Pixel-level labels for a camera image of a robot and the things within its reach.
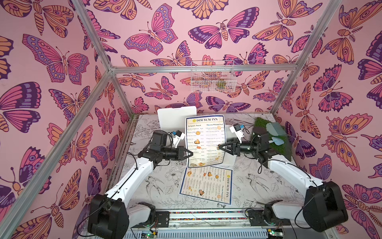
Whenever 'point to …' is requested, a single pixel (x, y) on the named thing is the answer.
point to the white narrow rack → (230, 158)
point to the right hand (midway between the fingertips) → (221, 145)
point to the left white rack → (172, 119)
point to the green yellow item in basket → (221, 84)
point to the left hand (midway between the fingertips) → (193, 153)
